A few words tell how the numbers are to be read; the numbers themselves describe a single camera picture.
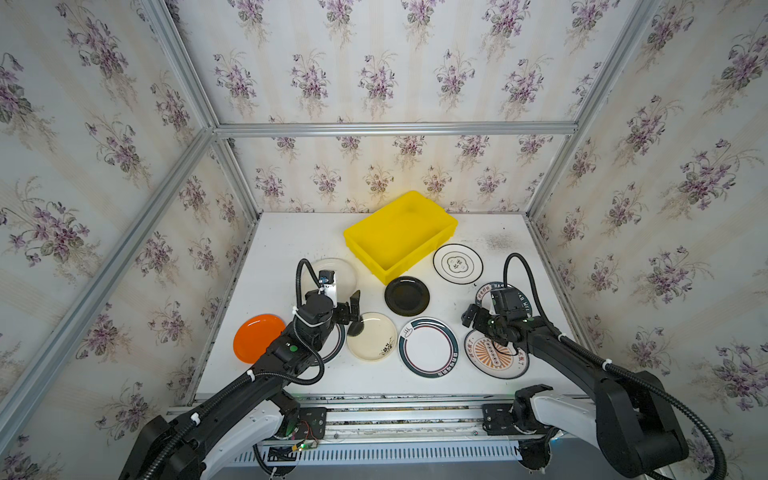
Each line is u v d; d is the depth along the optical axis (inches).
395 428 28.9
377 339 34.3
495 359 32.2
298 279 22.6
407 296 38.0
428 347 34.6
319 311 23.0
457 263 41.2
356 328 34.5
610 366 18.1
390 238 42.2
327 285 26.6
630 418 16.0
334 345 33.6
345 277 40.9
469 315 31.6
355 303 28.8
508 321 25.6
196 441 16.0
